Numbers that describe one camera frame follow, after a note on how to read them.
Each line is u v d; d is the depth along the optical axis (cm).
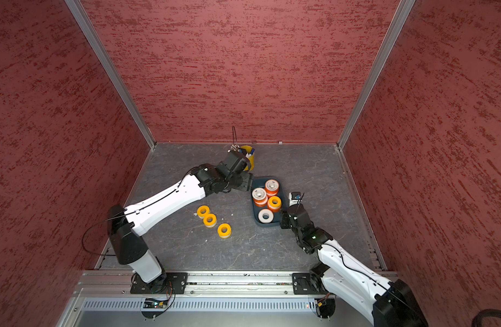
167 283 68
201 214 91
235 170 59
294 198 74
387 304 40
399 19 73
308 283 74
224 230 86
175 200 48
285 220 75
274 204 92
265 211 92
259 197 93
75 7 70
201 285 75
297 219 62
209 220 90
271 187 98
